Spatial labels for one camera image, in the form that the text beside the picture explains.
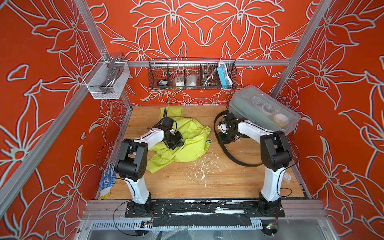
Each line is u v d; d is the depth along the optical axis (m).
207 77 0.83
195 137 0.92
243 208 0.74
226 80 0.90
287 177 0.81
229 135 0.83
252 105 0.93
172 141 0.81
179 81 0.92
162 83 0.96
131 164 0.48
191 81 0.92
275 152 0.53
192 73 0.97
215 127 1.03
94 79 0.77
